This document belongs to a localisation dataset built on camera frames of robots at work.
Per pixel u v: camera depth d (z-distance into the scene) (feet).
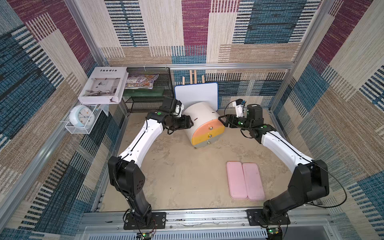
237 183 2.72
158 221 2.40
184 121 2.35
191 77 3.24
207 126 2.71
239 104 2.44
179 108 2.22
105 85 2.45
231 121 2.39
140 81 2.79
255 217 2.40
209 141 3.12
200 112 3.01
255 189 2.65
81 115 2.12
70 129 2.11
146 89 2.66
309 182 1.41
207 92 3.45
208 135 2.93
